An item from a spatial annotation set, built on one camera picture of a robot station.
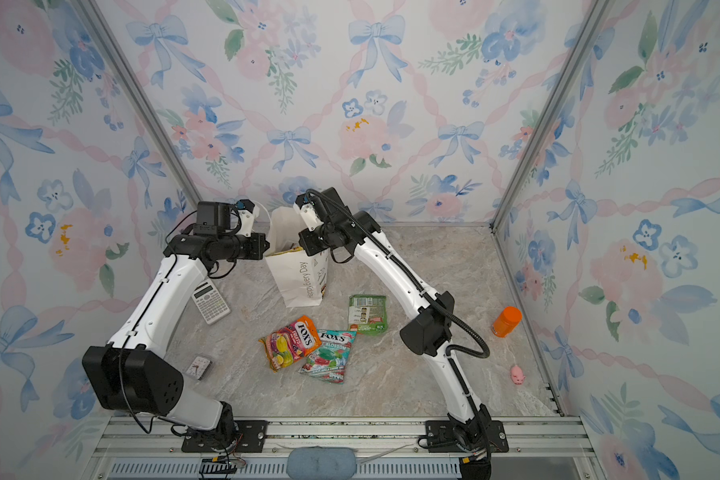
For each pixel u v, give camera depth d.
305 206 0.72
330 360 0.83
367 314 0.95
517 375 0.82
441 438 0.73
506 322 0.85
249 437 0.74
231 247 0.66
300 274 0.84
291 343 0.86
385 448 0.74
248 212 0.72
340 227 0.59
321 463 0.68
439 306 0.53
